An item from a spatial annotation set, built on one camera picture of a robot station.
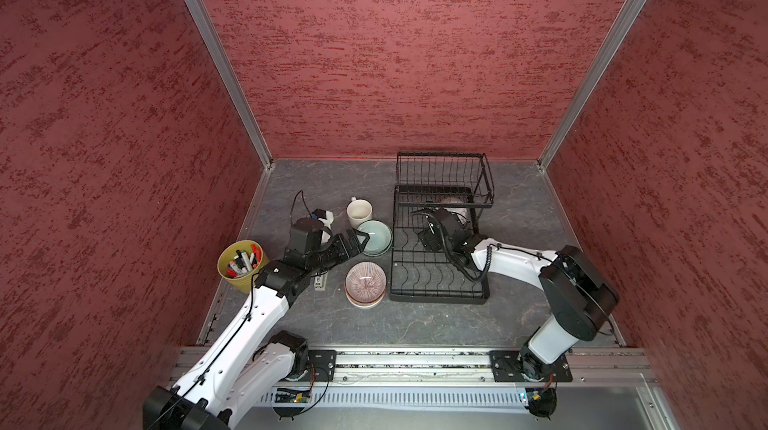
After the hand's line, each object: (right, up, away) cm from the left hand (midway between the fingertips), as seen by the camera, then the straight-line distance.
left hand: (359, 249), depth 77 cm
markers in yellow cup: (-33, -5, +5) cm, 34 cm away
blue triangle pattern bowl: (+32, +12, +30) cm, 45 cm away
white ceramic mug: (-2, +8, +20) cm, 22 cm away
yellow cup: (-36, -1, +2) cm, 36 cm away
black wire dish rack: (+25, +10, +26) cm, 37 cm away
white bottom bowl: (+2, -15, +1) cm, 15 cm away
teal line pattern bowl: (+5, +1, +15) cm, 16 cm away
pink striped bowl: (+1, -11, +6) cm, 12 cm away
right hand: (+22, +3, +15) cm, 27 cm away
